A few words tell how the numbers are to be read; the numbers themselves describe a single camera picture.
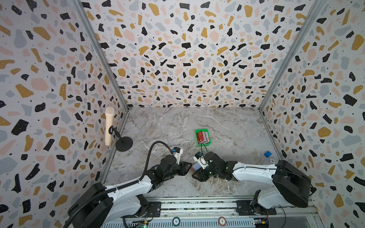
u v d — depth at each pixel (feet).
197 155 2.51
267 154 3.11
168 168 2.16
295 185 1.44
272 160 3.04
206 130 3.40
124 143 3.20
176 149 2.46
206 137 3.28
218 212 2.40
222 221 2.34
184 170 2.44
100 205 1.32
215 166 2.16
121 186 1.57
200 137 3.32
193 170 2.50
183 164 2.36
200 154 2.51
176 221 2.30
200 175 2.38
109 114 2.54
